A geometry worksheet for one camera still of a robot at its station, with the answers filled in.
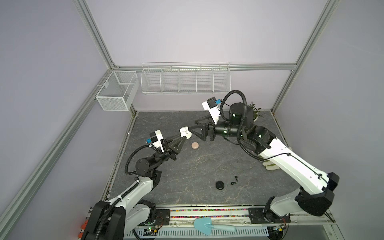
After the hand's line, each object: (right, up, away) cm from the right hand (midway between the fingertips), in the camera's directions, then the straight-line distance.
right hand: (191, 125), depth 58 cm
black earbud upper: (+25, -31, +29) cm, 49 cm away
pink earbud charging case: (0, -14, +41) cm, 44 cm away
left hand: (-2, -5, +5) cm, 8 cm away
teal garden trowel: (+6, -48, +13) cm, 50 cm away
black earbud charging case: (+15, -34, +25) cm, 44 cm away
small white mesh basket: (-50, +21, +38) cm, 67 cm away
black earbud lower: (+22, -33, +26) cm, 48 cm away
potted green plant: (+42, +10, +44) cm, 61 cm away
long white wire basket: (-4, +32, +41) cm, 52 cm away
